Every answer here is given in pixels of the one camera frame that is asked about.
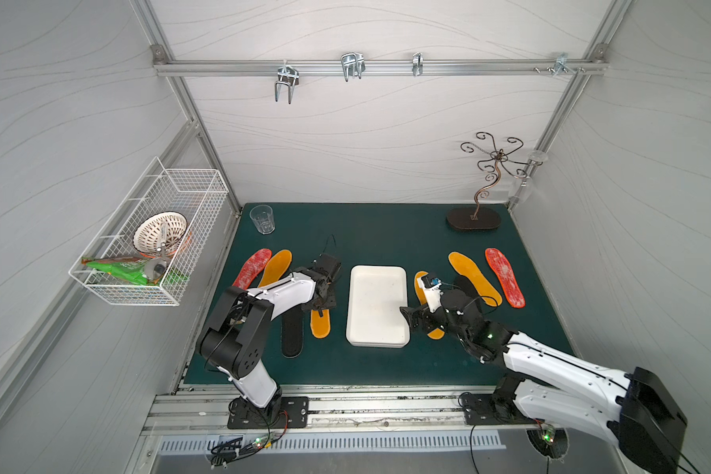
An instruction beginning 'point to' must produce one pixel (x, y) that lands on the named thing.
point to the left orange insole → (276, 268)
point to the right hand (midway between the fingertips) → (415, 299)
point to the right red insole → (503, 270)
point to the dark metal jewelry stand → (482, 219)
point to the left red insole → (251, 270)
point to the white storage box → (375, 295)
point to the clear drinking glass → (263, 217)
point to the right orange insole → (465, 267)
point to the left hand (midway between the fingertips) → (324, 302)
